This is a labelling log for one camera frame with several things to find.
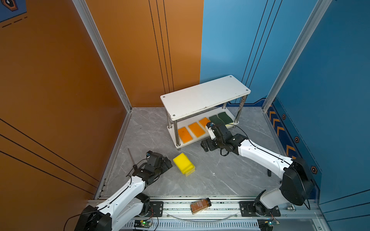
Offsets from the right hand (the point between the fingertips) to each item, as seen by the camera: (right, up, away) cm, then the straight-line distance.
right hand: (208, 141), depth 85 cm
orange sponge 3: (-15, +2, +9) cm, 17 cm away
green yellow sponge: (+15, +13, +18) cm, 27 cm away
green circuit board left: (-35, -39, -14) cm, 54 cm away
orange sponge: (-1, +12, +17) cm, 21 cm away
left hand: (-25, -14, +2) cm, 29 cm away
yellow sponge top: (-15, -11, -6) cm, 19 cm away
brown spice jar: (-6, -30, -14) cm, 34 cm away
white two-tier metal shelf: (-11, +18, -12) cm, 24 cm away
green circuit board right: (+29, -38, -16) cm, 50 cm away
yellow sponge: (-12, -15, -6) cm, 20 cm away
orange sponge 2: (-6, +6, +16) cm, 18 cm away
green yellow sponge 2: (+7, +13, +17) cm, 23 cm away
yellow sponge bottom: (-11, -18, -3) cm, 21 cm away
